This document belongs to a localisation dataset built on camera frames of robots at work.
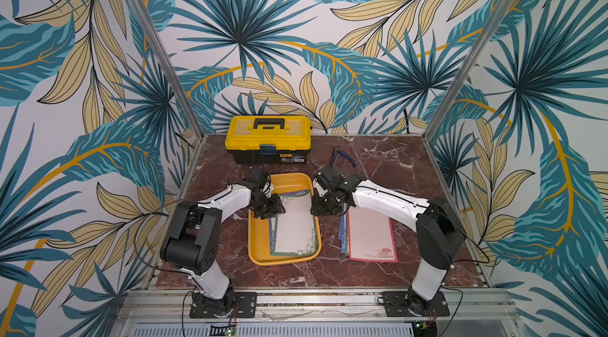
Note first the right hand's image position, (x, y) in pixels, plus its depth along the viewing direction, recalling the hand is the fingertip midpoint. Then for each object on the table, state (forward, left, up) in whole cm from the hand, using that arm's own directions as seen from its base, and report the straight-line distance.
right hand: (314, 210), depth 86 cm
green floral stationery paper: (-5, +8, -8) cm, 12 cm away
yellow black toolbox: (+28, +17, +9) cm, 34 cm away
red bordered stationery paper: (-8, -21, -7) cm, 23 cm away
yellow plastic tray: (-4, +20, -6) cm, 22 cm away
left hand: (+1, +12, -4) cm, 13 cm away
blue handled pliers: (+35, -13, -6) cm, 38 cm away
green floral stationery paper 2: (-6, -12, -7) cm, 15 cm away
